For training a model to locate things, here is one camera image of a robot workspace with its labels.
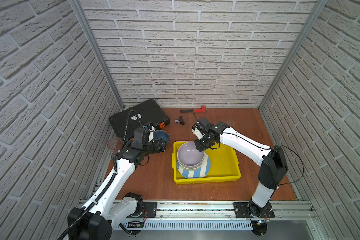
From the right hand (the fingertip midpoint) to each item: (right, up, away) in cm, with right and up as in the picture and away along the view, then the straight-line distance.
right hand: (199, 146), depth 83 cm
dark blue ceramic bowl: (-24, +6, +15) cm, 28 cm away
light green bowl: (-6, -11, -6) cm, 14 cm away
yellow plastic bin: (+16, -13, +5) cm, 21 cm away
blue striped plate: (-1, -15, -2) cm, 15 cm away
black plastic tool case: (-37, +20, +24) cm, 49 cm away
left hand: (-21, +3, -4) cm, 22 cm away
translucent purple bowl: (-6, -6, +1) cm, 8 cm away
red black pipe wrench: (+6, +24, +36) cm, 44 cm away
